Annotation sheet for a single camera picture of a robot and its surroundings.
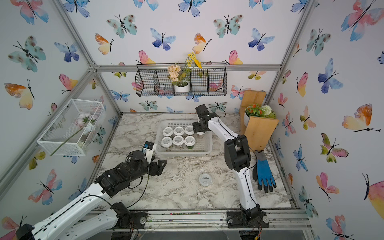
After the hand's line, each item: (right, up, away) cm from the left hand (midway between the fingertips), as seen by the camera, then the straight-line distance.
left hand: (162, 159), depth 75 cm
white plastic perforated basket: (+21, +3, +25) cm, 33 cm away
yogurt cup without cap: (+22, -13, +7) cm, 26 cm away
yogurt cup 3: (+12, +14, +25) cm, 31 cm away
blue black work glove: (+56, -11, +13) cm, 58 cm away
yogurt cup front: (+5, +7, +21) cm, 23 cm away
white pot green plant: (+51, +26, +14) cm, 59 cm away
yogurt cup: (-2, +13, +24) cm, 27 cm away
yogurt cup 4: (-2, +7, +20) cm, 21 cm away
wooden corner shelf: (+51, +14, +9) cm, 54 cm away
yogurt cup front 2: (+13, +7, +20) cm, 25 cm away
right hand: (+20, +17, +25) cm, 36 cm away
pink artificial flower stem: (-38, +19, 0) cm, 42 cm away
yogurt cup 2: (+5, +14, +25) cm, 29 cm away
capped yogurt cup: (+19, +11, +26) cm, 34 cm away
